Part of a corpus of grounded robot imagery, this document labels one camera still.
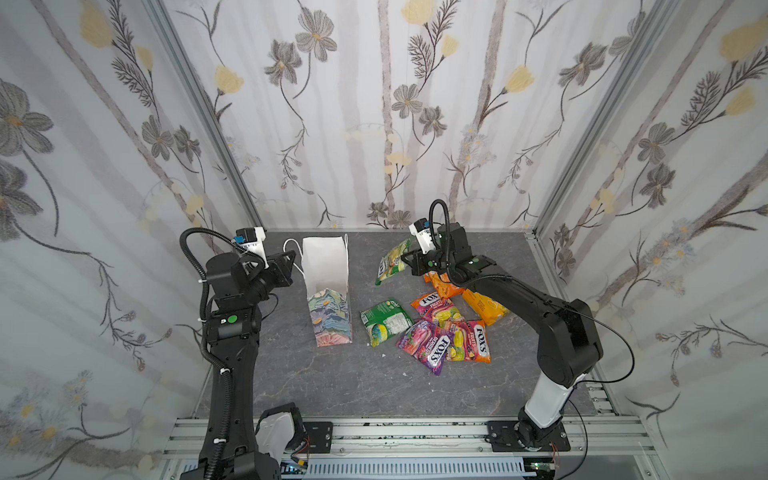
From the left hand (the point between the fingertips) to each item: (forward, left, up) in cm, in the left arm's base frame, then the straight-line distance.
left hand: (290, 244), depth 70 cm
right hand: (+7, -27, -9) cm, 29 cm away
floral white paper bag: (+8, -5, -26) cm, 27 cm away
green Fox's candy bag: (-5, -23, -32) cm, 40 cm away
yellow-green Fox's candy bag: (+7, -25, -17) cm, 31 cm away
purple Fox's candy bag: (-13, -36, -30) cm, 49 cm away
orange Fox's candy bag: (-14, -51, -31) cm, 61 cm away
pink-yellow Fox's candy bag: (-1, -40, -31) cm, 51 cm away
